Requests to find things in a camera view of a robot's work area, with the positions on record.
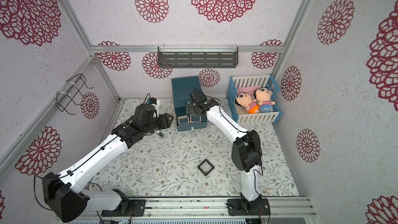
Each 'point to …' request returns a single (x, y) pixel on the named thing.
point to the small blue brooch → (161, 135)
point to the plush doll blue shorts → (263, 95)
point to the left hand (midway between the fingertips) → (169, 118)
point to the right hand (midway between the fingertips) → (199, 110)
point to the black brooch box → (205, 167)
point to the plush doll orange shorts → (244, 99)
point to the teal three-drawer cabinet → (181, 87)
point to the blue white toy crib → (241, 115)
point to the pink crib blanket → (251, 89)
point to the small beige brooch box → (183, 120)
